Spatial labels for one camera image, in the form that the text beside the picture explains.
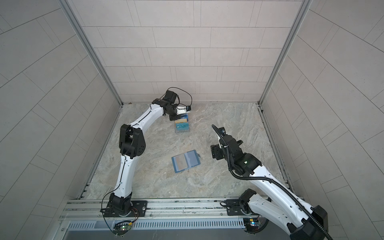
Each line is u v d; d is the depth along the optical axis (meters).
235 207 0.71
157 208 0.72
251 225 0.68
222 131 0.62
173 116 0.88
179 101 0.85
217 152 0.66
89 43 0.84
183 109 0.87
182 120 0.98
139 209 0.70
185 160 0.87
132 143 0.62
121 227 0.65
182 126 0.99
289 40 0.83
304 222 0.38
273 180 0.45
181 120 0.98
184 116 1.00
